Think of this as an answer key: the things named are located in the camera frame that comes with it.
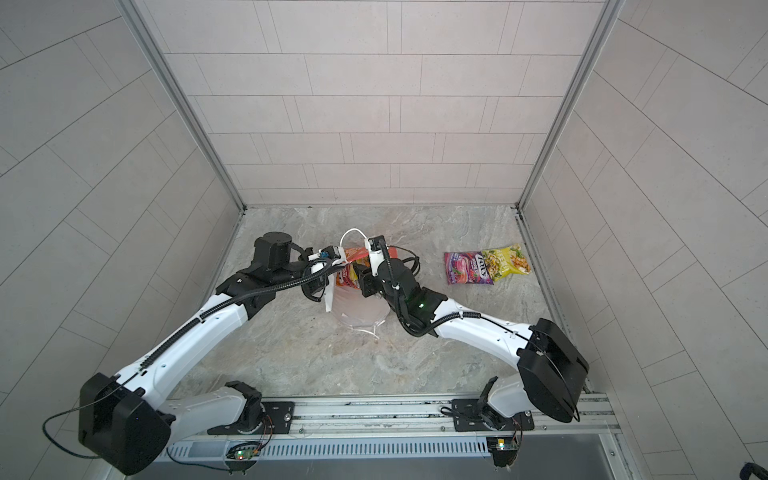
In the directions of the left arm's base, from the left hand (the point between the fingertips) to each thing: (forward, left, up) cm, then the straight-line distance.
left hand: (347, 260), depth 74 cm
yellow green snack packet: (+12, -48, -18) cm, 53 cm away
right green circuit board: (-36, -36, -23) cm, 56 cm away
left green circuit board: (-39, +20, -18) cm, 47 cm away
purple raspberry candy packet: (+10, -35, -20) cm, 42 cm away
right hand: (0, -2, -3) cm, 3 cm away
